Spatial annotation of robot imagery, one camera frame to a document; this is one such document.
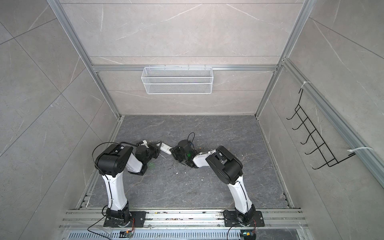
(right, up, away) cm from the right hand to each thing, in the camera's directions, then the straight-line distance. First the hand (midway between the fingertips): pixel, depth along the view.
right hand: (168, 150), depth 95 cm
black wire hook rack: (+74, +5, -31) cm, 80 cm away
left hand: (-4, +7, +3) cm, 9 cm away
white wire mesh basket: (+6, +47, +5) cm, 48 cm away
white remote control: (-2, +1, 0) cm, 3 cm away
